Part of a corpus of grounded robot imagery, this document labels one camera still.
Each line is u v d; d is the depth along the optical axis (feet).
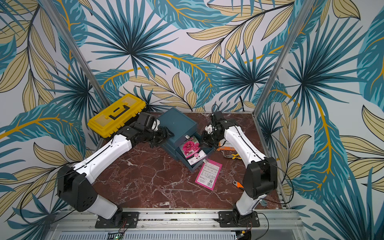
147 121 2.06
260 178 1.48
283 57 2.81
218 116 2.25
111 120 3.01
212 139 2.32
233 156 3.12
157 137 2.27
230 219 2.53
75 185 1.36
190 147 2.74
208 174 2.90
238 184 2.81
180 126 2.84
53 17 2.30
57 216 2.45
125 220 2.35
